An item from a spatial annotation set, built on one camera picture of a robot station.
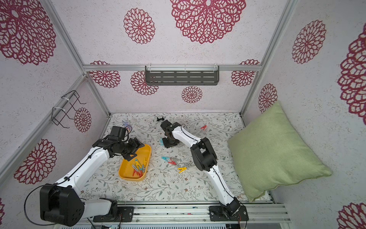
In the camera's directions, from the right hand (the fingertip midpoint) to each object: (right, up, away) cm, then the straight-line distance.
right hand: (167, 143), depth 100 cm
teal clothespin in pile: (0, -9, -5) cm, 11 cm away
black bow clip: (-9, +18, +17) cm, 26 cm away
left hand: (-13, -1, -17) cm, 21 cm away
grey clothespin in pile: (+13, -13, -8) cm, 20 cm away
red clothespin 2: (-15, -17, -14) cm, 27 cm away
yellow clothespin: (-13, -11, -8) cm, 19 cm away
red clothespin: (+27, +11, +12) cm, 32 cm away
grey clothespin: (-19, -14, -12) cm, 26 cm away
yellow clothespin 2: (+11, -15, -10) cm, 21 cm away
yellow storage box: (-25, -15, -10) cm, 31 cm away
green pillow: (+53, 0, -33) cm, 62 cm away
